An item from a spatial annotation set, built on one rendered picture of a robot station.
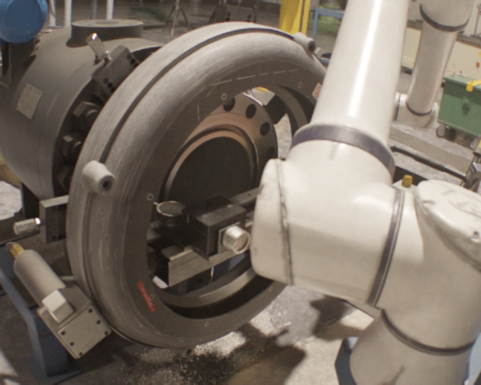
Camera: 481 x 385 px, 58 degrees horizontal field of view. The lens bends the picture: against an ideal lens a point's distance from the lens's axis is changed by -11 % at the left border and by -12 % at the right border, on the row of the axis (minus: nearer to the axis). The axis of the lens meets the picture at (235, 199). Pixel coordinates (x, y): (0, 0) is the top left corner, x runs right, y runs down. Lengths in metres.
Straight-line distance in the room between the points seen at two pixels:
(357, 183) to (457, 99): 3.66
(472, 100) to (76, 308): 3.71
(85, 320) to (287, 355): 0.81
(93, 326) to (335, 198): 0.56
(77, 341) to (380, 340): 0.56
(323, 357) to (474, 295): 1.05
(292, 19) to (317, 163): 4.06
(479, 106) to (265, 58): 3.37
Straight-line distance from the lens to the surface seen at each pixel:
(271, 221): 0.56
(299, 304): 1.77
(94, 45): 0.84
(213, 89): 0.84
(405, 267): 0.56
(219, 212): 0.89
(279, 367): 1.51
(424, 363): 0.64
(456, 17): 1.05
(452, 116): 4.25
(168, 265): 0.90
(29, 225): 0.89
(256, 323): 1.65
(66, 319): 0.91
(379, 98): 0.70
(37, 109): 1.25
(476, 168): 1.22
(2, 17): 1.38
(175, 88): 0.80
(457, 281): 0.57
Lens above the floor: 1.07
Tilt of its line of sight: 26 degrees down
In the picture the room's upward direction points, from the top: 6 degrees clockwise
